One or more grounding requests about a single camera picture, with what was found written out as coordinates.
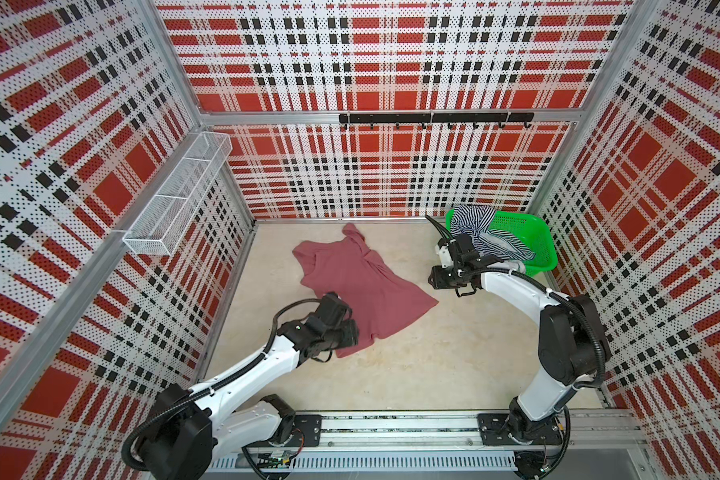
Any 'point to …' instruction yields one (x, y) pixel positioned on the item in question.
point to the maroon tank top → (346, 266)
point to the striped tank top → (498, 245)
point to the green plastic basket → (532, 233)
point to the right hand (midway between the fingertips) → (436, 280)
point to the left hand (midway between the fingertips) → (351, 338)
